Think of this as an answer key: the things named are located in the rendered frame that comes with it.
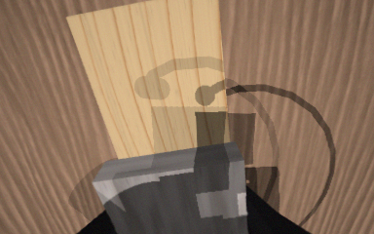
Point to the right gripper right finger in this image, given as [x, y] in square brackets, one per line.
[262, 218]

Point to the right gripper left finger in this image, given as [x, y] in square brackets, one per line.
[102, 224]

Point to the light wooden plank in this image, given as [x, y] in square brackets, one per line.
[157, 73]

